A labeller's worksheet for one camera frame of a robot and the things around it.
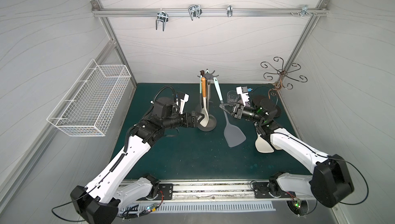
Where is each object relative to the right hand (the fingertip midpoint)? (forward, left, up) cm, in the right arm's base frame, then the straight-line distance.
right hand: (220, 105), depth 67 cm
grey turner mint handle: (-10, -6, -9) cm, 15 cm away
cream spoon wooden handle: (+4, +7, -22) cm, 23 cm away
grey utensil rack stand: (+6, +2, -25) cm, 26 cm away
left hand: (-4, +10, -3) cm, 11 cm away
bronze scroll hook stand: (+25, -36, -3) cm, 44 cm away
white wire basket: (-4, +59, 0) cm, 59 cm away
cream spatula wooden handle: (-5, -26, -30) cm, 40 cm away
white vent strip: (-37, +38, -34) cm, 63 cm away
